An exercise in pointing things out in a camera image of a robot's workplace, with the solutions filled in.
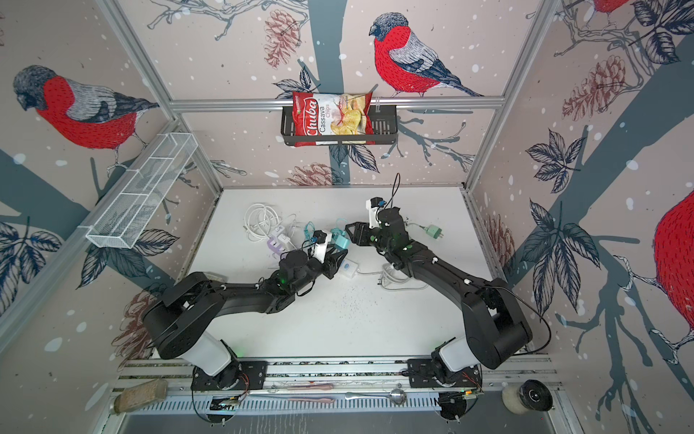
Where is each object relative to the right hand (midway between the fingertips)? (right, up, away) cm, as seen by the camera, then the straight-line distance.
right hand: (351, 226), depth 85 cm
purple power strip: (-28, -9, +13) cm, 32 cm away
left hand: (-1, -6, -1) cm, 6 cm away
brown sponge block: (-53, -42, -17) cm, 70 cm away
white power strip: (-1, -15, +7) cm, 17 cm away
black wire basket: (+12, +36, +10) cm, 39 cm away
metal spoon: (+12, -44, -16) cm, 48 cm away
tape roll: (+42, -38, -23) cm, 61 cm away
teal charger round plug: (-3, -4, -2) cm, 5 cm away
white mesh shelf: (-61, +3, -13) cm, 63 cm away
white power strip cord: (-38, +1, +24) cm, 45 cm away
